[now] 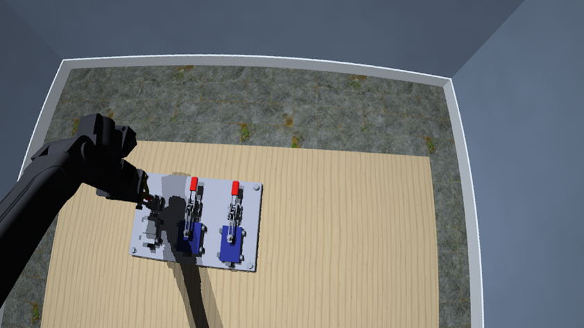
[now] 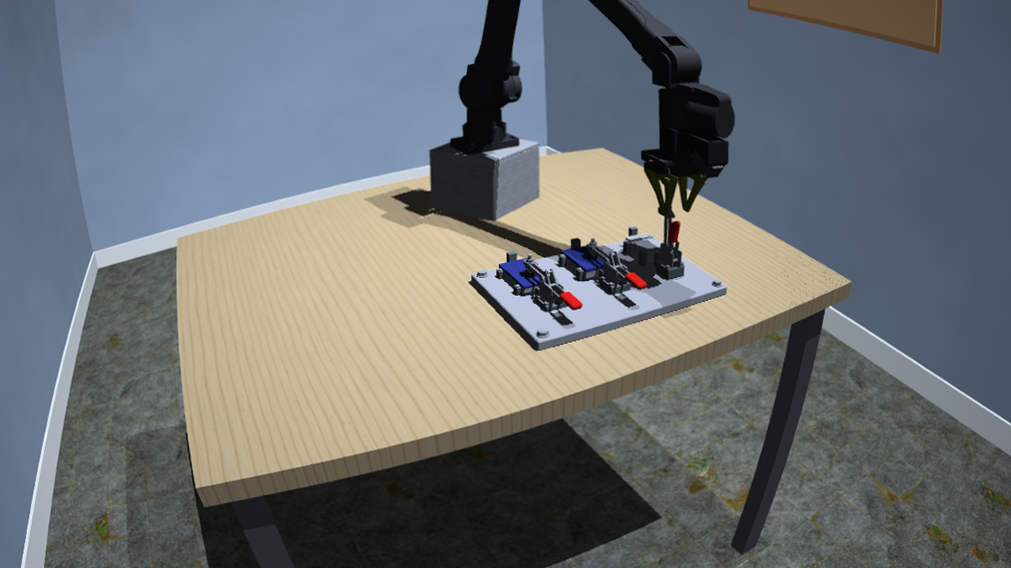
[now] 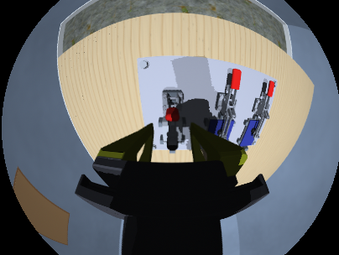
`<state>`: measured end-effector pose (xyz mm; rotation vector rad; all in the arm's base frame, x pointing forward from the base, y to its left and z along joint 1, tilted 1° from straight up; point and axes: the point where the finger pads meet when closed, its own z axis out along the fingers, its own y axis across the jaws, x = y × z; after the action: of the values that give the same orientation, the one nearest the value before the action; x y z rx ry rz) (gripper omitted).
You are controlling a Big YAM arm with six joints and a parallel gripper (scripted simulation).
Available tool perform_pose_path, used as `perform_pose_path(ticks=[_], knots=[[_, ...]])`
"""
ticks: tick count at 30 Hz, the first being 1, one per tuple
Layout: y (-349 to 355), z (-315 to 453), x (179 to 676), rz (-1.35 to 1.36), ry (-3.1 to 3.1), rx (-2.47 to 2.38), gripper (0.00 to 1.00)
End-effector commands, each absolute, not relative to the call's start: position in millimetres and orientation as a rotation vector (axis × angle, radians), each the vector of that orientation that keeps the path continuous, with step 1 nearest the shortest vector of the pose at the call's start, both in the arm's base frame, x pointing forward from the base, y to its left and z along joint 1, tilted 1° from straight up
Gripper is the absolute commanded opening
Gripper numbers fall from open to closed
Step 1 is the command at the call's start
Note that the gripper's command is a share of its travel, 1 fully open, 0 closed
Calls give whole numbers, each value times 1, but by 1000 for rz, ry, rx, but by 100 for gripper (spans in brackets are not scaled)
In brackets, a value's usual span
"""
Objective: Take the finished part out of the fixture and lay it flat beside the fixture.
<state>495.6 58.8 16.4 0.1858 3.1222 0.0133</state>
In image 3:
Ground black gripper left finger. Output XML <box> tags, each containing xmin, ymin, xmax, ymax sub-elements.
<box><xmin>97</xmin><ymin>122</ymin><xmax>154</xmax><ymax>162</ymax></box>

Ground grey fixture plate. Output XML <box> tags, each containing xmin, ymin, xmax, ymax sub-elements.
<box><xmin>137</xmin><ymin>55</ymin><xmax>278</xmax><ymax>150</ymax></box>

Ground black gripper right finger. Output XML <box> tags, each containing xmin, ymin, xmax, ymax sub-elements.
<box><xmin>190</xmin><ymin>122</ymin><xmax>248</xmax><ymax>177</ymax></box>

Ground blue rectangular block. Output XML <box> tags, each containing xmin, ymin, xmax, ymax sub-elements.
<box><xmin>206</xmin><ymin>117</ymin><xmax>235</xmax><ymax>140</ymax></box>
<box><xmin>238</xmin><ymin>118</ymin><xmax>260</xmax><ymax>146</ymax></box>

